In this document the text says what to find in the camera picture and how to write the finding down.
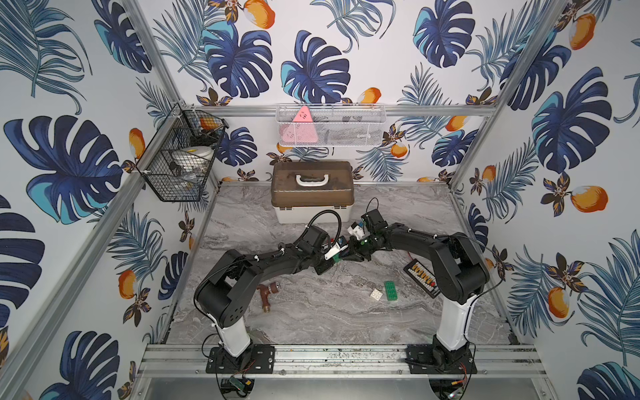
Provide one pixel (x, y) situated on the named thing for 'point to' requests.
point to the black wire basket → (187, 126)
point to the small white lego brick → (376, 294)
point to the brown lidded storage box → (299, 189)
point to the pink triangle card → (302, 130)
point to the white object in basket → (193, 158)
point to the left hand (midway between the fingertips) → (331, 253)
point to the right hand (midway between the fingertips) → (340, 256)
